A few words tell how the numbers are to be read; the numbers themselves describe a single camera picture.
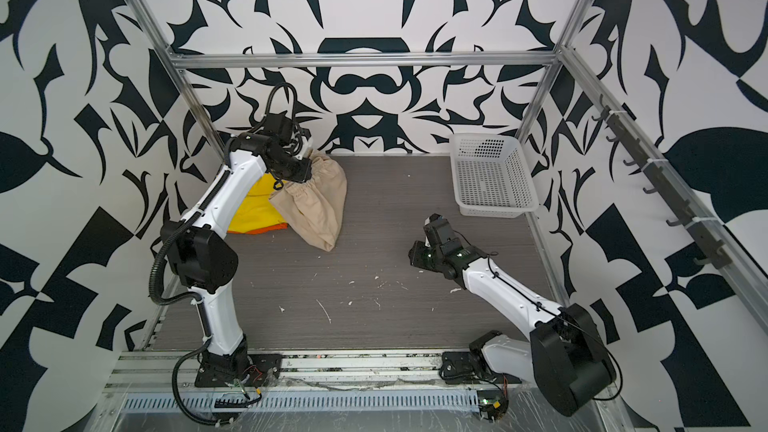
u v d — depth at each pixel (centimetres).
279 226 97
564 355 41
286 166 73
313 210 89
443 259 65
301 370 76
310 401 65
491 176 115
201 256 50
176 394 68
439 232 66
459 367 74
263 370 74
